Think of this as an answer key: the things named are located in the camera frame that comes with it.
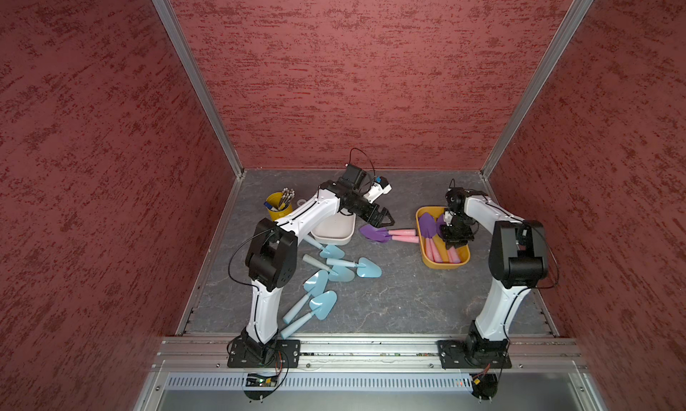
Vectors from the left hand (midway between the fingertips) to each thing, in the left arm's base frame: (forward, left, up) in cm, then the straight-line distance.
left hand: (382, 220), depth 86 cm
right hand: (-3, -26, -12) cm, 29 cm away
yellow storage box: (+12, -23, -12) cm, 29 cm away
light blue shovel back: (-4, +19, -14) cm, 24 cm away
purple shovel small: (-7, -25, -10) cm, 28 cm away
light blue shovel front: (-17, +23, -15) cm, 32 cm away
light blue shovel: (-23, +20, -15) cm, 34 cm away
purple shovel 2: (0, -10, -12) cm, 16 cm away
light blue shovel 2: (-12, +15, -15) cm, 24 cm away
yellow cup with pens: (+10, +37, -4) cm, 38 cm away
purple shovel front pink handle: (-3, -18, -12) cm, 22 cm away
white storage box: (+3, +15, -12) cm, 19 cm away
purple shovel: (+4, 0, -15) cm, 15 cm away
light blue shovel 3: (-11, +5, -13) cm, 18 cm away
